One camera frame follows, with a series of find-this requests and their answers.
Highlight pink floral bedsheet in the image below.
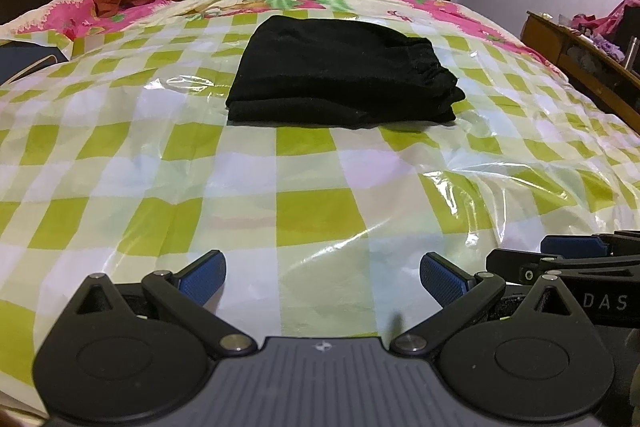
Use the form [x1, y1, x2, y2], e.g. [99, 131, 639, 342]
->
[1, 0, 549, 65]

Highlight wooden side table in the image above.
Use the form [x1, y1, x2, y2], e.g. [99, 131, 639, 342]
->
[521, 12, 640, 132]

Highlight folded black pants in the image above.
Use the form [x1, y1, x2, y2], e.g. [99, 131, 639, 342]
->
[226, 15, 465, 129]

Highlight dark blue pillow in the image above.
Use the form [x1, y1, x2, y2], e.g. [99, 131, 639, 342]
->
[0, 41, 67, 84]

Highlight pink clothes pile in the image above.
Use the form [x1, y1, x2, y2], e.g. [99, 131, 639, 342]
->
[570, 0, 639, 64]

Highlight green checkered plastic bed cover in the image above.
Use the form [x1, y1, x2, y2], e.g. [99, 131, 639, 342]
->
[1, 8, 639, 410]

